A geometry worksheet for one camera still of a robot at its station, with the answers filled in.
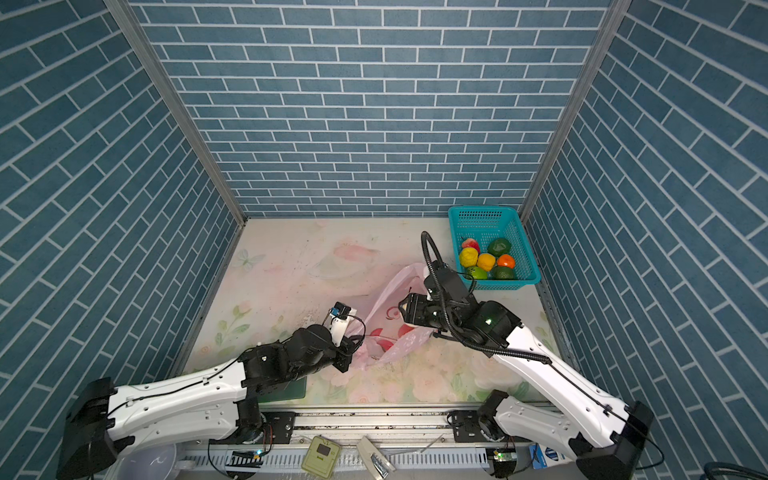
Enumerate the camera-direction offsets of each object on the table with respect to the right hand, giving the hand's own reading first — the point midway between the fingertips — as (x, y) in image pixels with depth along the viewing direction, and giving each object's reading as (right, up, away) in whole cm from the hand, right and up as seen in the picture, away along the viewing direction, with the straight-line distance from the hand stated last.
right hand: (403, 303), depth 71 cm
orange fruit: (+37, +9, +33) cm, 50 cm away
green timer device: (-19, -35, -3) cm, 40 cm away
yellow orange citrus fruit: (+29, +8, +31) cm, 43 cm away
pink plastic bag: (-5, -14, +19) cm, 24 cm away
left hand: (-9, -10, +3) cm, 14 cm away
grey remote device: (-6, -36, -3) cm, 37 cm away
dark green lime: (+34, +5, +29) cm, 45 cm away
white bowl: (-59, -36, -3) cm, 69 cm away
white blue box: (+33, -36, -2) cm, 49 cm away
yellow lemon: (+23, +10, +31) cm, 40 cm away
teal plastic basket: (+34, +13, +36) cm, 51 cm away
